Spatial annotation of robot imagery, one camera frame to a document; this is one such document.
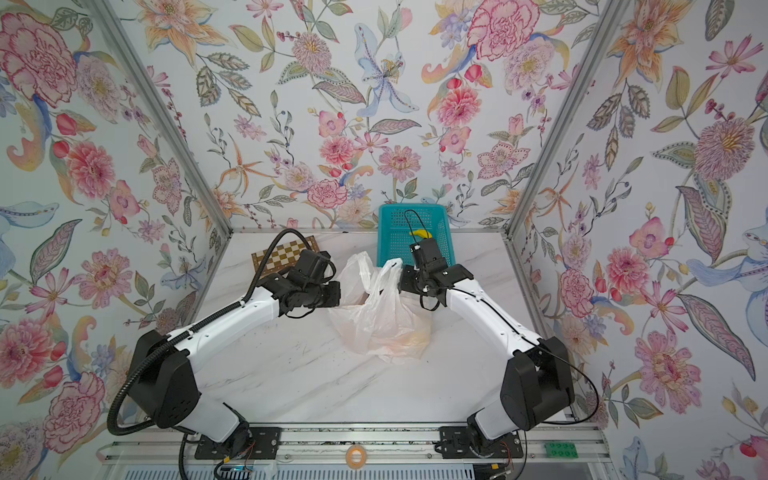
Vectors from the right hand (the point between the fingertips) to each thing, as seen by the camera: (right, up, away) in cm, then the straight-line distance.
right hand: (404, 278), depth 86 cm
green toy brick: (+37, -41, -14) cm, 57 cm away
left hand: (-17, -5, -2) cm, 17 cm away
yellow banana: (+9, +16, +32) cm, 37 cm away
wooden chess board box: (-44, +6, +23) cm, 50 cm away
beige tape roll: (-14, -44, -13) cm, 48 cm away
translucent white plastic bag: (-8, -10, -9) cm, 16 cm away
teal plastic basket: (0, +21, +36) cm, 41 cm away
